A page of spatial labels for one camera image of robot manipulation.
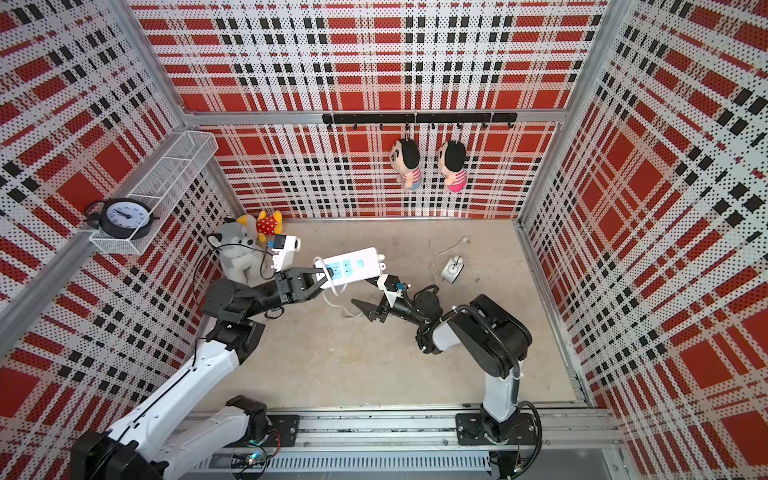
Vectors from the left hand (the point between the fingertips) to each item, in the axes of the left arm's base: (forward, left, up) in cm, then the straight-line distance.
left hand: (337, 275), depth 60 cm
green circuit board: (-28, +22, -36) cm, 50 cm away
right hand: (+9, -2, -19) cm, 21 cm away
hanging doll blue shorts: (+46, -14, -3) cm, 49 cm away
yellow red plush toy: (+46, +41, -33) cm, 70 cm away
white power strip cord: (-3, 0, -1) cm, 4 cm away
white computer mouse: (+22, -29, -29) cm, 47 cm away
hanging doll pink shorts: (+50, -29, -7) cm, 58 cm away
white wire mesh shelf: (+31, +52, -1) cm, 60 cm away
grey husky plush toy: (+25, +39, -28) cm, 55 cm away
